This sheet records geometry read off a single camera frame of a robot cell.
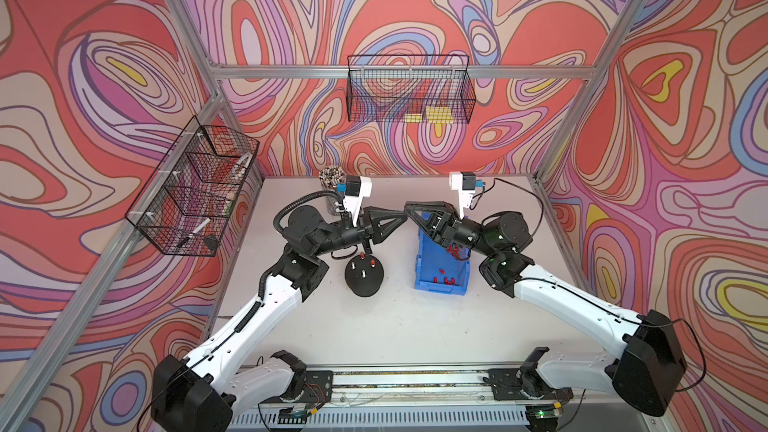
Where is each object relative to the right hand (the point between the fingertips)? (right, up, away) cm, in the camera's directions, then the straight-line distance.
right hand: (403, 218), depth 59 cm
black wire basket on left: (-57, +3, +20) cm, 60 cm away
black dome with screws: (-10, -17, +22) cm, 29 cm away
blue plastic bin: (+14, -17, +35) cm, 41 cm away
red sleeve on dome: (-7, -14, +24) cm, 28 cm away
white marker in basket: (-51, -4, +15) cm, 53 cm away
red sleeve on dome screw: (-10, -12, +26) cm, 30 cm away
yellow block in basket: (+13, +31, +32) cm, 46 cm away
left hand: (+1, -1, -1) cm, 2 cm away
